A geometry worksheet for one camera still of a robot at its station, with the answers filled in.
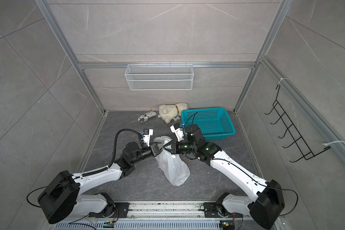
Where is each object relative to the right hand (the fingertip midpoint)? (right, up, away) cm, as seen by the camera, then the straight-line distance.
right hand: (164, 147), depth 69 cm
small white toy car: (-18, +17, +42) cm, 49 cm away
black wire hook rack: (+62, +14, +3) cm, 64 cm away
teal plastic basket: (+38, +12, +42) cm, 58 cm away
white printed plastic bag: (+4, -10, +3) cm, 11 cm away
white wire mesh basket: (-6, +45, +31) cm, 55 cm away
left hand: (+2, +2, +3) cm, 4 cm away
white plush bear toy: (+1, +20, +38) cm, 43 cm away
